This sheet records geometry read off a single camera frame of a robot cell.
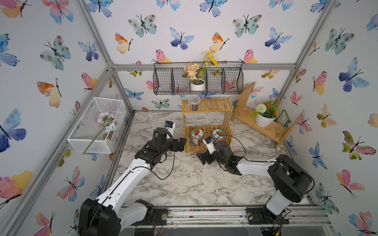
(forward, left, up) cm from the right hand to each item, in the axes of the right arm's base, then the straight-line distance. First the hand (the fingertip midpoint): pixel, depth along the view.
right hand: (203, 148), depth 88 cm
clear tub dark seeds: (+16, +6, +23) cm, 29 cm away
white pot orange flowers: (+22, -39, +9) cm, 46 cm away
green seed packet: (+32, -59, -6) cm, 68 cm away
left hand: (0, +13, +11) cm, 17 cm away
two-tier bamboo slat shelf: (+35, -3, -11) cm, 37 cm away
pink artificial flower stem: (+1, +49, +23) cm, 54 cm away
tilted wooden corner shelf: (+30, -30, -3) cm, 42 cm away
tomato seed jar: (+9, +4, +1) cm, 10 cm away
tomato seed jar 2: (+10, -9, +1) cm, 14 cm away
